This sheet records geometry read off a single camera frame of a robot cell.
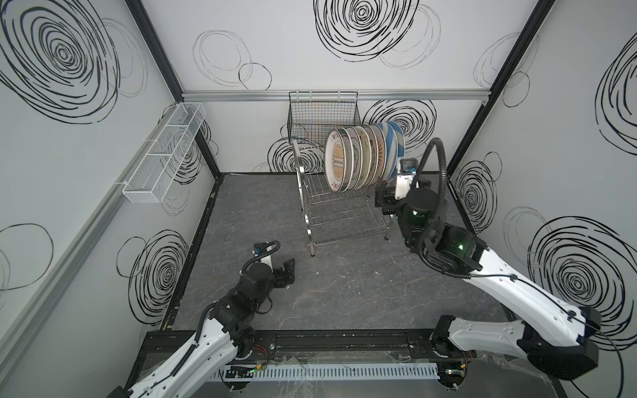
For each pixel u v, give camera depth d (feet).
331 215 3.28
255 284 1.90
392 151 2.32
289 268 2.43
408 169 1.58
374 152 2.24
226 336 1.75
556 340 1.27
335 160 2.59
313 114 3.16
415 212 1.38
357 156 2.16
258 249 2.24
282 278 2.32
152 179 2.37
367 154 2.27
